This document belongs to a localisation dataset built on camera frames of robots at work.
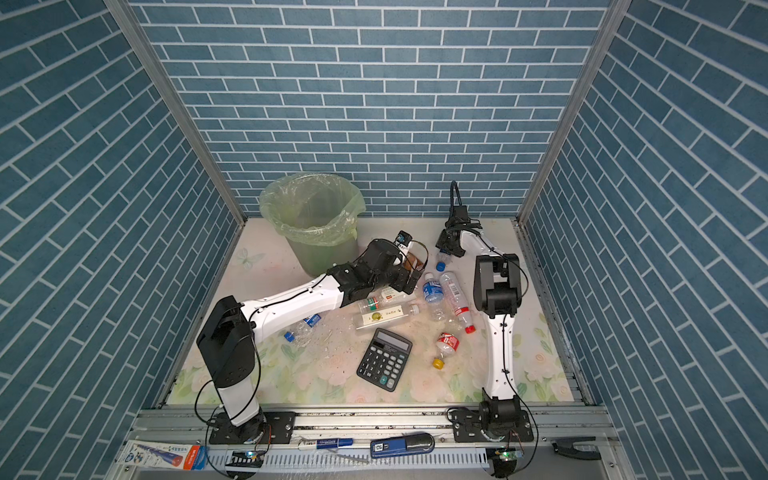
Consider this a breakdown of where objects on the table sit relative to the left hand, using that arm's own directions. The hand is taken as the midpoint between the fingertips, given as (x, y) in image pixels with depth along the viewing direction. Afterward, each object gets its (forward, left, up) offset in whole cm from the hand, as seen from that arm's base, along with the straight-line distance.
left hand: (410, 266), depth 84 cm
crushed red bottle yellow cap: (-18, -10, -13) cm, 24 cm away
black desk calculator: (-20, +7, -16) cm, 27 cm away
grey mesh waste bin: (+9, +30, -9) cm, 33 cm away
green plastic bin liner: (+26, +32, -2) cm, 41 cm away
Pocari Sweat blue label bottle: (-1, -8, -13) cm, 15 cm away
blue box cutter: (-41, +3, -14) cm, 43 cm away
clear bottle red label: (-3, -15, -14) cm, 21 cm away
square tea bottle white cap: (-8, +11, -14) cm, 19 cm away
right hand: (+23, -15, -16) cm, 31 cm away
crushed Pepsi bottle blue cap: (-11, +37, -22) cm, 44 cm away
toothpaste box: (-41, +59, -18) cm, 74 cm away
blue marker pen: (-40, +23, -17) cm, 49 cm away
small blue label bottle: (+17, -14, -19) cm, 29 cm away
